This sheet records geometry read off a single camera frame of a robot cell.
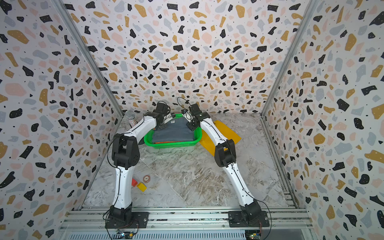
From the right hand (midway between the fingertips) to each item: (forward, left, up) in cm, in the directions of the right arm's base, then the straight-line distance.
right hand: (192, 123), depth 107 cm
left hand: (-2, +23, +5) cm, 24 cm away
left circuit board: (-65, +30, -9) cm, 73 cm away
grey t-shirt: (-8, +11, +2) cm, 14 cm away
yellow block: (-43, +26, -6) cm, 51 cm away
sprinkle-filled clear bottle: (-14, +32, +22) cm, 41 cm away
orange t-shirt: (-18, +15, +1) cm, 23 cm away
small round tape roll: (-39, +24, -6) cm, 46 cm away
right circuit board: (-63, -33, -8) cm, 72 cm away
